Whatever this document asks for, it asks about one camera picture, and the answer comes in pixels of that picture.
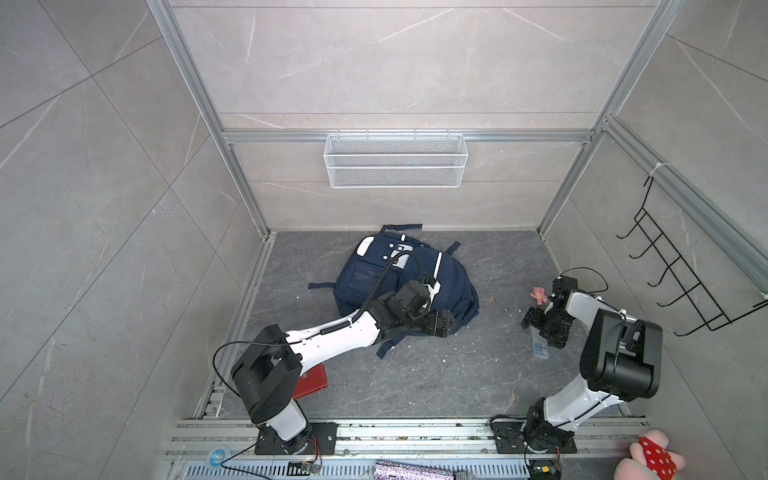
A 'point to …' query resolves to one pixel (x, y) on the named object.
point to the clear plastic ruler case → (540, 344)
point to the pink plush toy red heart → (650, 459)
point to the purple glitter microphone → (394, 470)
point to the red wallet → (312, 380)
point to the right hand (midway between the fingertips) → (536, 328)
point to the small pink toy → (539, 294)
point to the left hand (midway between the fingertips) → (446, 315)
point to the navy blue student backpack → (376, 263)
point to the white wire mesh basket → (392, 161)
